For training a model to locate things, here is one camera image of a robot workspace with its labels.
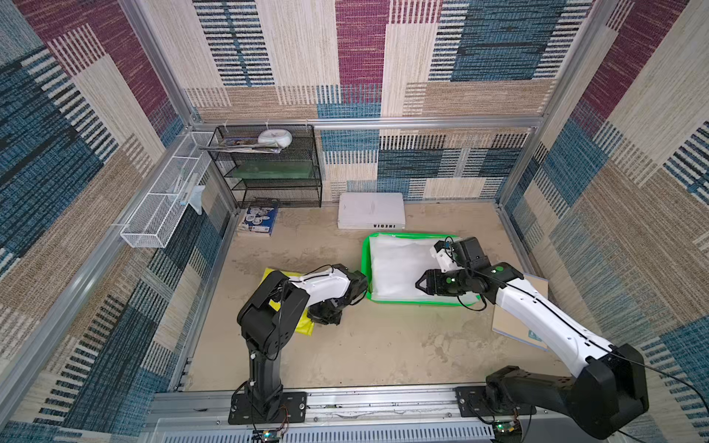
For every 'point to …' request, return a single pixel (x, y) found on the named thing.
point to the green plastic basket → (366, 250)
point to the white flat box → (371, 211)
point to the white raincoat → (396, 265)
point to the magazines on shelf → (244, 145)
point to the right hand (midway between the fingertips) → (422, 282)
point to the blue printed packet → (260, 220)
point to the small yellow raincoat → (306, 325)
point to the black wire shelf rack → (269, 164)
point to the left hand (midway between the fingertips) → (317, 320)
